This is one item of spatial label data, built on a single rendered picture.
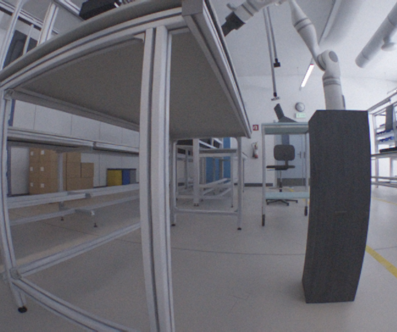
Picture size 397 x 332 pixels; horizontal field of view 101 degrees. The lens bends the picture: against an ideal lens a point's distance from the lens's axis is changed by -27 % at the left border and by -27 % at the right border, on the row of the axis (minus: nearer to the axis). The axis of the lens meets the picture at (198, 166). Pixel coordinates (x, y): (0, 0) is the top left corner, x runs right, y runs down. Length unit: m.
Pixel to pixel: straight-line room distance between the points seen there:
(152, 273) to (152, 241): 0.07
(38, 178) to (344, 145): 4.46
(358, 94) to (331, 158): 7.78
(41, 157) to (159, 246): 4.11
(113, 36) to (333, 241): 1.03
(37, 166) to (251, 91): 6.64
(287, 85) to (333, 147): 7.12
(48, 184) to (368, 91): 9.53
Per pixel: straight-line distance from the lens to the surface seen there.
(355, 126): 1.00
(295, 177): 7.61
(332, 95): 1.09
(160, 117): 0.43
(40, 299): 0.89
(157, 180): 0.42
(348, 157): 0.98
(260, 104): 7.74
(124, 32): 0.56
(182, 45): 0.70
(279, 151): 3.77
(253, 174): 7.45
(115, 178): 6.70
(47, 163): 4.27
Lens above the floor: 0.61
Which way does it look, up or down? 1 degrees up
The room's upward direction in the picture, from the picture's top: straight up
